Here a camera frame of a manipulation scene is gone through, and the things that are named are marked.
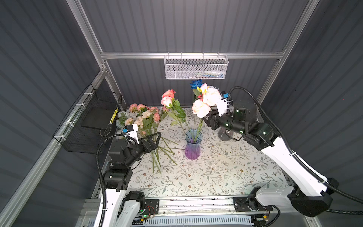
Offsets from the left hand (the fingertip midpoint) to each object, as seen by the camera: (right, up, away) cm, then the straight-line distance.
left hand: (156, 135), depth 67 cm
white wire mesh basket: (+24, +54, +57) cm, 82 cm away
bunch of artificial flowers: (-16, +7, +41) cm, 44 cm away
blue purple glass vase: (+19, -3, +13) cm, 23 cm away
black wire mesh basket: (-35, +8, +7) cm, 36 cm away
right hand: (+22, +10, -6) cm, 25 cm away
